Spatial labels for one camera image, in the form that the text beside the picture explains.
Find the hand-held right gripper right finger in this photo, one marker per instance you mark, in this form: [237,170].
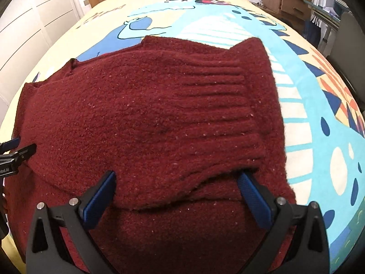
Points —
[253,202]

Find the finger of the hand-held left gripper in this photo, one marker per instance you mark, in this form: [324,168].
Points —
[27,151]
[10,145]

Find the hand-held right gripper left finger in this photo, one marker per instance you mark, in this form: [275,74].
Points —
[99,199]

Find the dark red knit sweater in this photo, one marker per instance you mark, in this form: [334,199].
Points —
[142,114]

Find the yellow dinosaur print bedspread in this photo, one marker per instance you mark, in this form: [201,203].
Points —
[313,120]

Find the dark blue tote bag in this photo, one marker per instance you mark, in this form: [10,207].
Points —
[312,32]

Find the grey green chair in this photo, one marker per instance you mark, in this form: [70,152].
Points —
[350,42]

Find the light glass top desk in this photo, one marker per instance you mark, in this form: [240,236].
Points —
[328,14]

